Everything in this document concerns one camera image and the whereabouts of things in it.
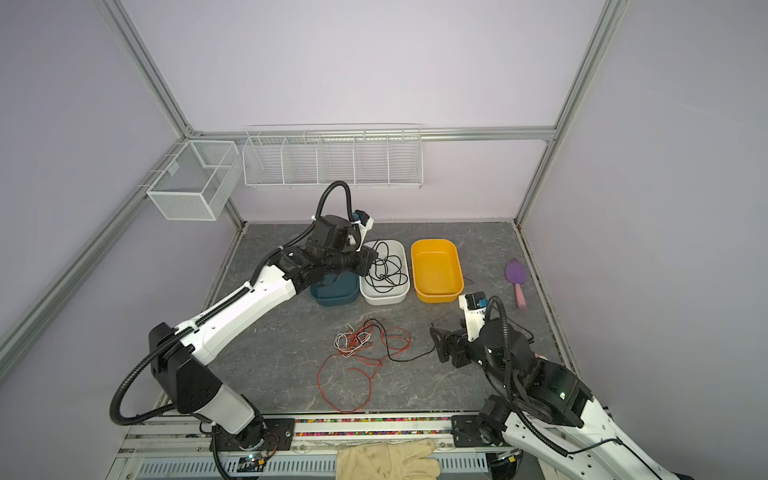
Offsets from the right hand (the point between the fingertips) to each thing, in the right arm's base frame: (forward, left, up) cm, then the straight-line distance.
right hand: (448, 328), depth 66 cm
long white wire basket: (+59, +22, +6) cm, 63 cm away
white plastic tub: (+21, +11, -20) cm, 31 cm away
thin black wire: (+2, +7, -25) cm, 26 cm away
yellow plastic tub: (+34, -3, -25) cm, 43 cm away
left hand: (+18, +16, +2) cm, 25 cm away
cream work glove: (-22, +10, -24) cm, 34 cm away
